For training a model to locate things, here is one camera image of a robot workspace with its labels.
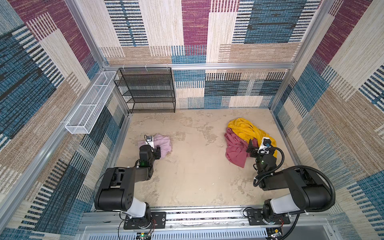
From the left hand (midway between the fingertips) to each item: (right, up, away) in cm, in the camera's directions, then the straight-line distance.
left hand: (152, 143), depth 94 cm
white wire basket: (-25, +15, -22) cm, 37 cm away
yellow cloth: (+60, +8, +4) cm, 60 cm away
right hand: (+63, +2, -5) cm, 64 cm away
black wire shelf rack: (-7, +37, +15) cm, 41 cm away
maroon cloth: (+52, -3, +1) cm, 52 cm away
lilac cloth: (+7, 0, +2) cm, 8 cm away
